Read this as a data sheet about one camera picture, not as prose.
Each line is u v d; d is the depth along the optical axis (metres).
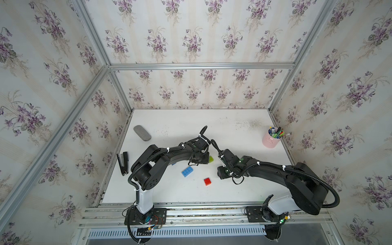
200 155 0.74
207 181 0.84
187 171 0.88
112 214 0.74
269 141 0.93
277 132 0.90
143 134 1.01
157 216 0.73
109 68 0.93
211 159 0.91
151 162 0.53
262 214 0.66
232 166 0.67
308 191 0.43
